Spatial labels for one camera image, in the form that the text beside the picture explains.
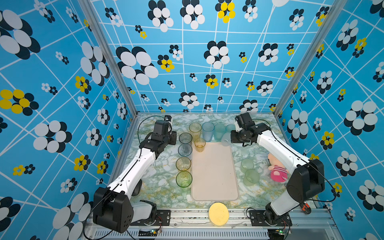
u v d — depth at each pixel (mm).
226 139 905
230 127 981
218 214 724
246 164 899
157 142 586
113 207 393
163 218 737
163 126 619
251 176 860
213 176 912
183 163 902
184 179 813
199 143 988
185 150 896
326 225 722
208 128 951
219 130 1012
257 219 722
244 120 671
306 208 754
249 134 604
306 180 431
